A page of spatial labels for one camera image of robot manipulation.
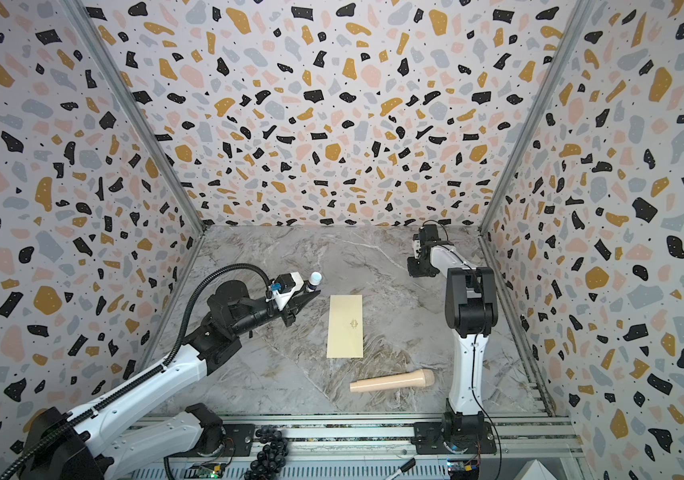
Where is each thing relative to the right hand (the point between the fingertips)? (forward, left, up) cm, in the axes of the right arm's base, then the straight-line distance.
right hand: (415, 262), depth 106 cm
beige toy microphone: (-40, +2, +1) cm, 40 cm away
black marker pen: (-60, +8, -2) cm, 60 cm away
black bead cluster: (-59, +39, +2) cm, 71 cm away
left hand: (-27, +30, +27) cm, 48 cm away
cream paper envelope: (-27, +24, -4) cm, 36 cm away
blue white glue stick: (-28, +29, +30) cm, 50 cm away
